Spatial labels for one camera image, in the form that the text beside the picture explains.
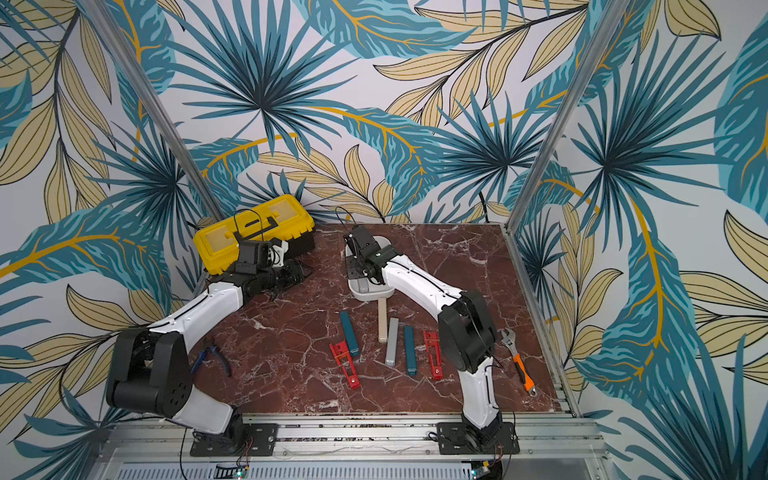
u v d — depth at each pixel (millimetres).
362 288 860
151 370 435
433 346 882
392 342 879
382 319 921
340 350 878
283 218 978
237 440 664
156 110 842
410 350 872
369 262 657
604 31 706
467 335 504
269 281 744
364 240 689
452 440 725
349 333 897
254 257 693
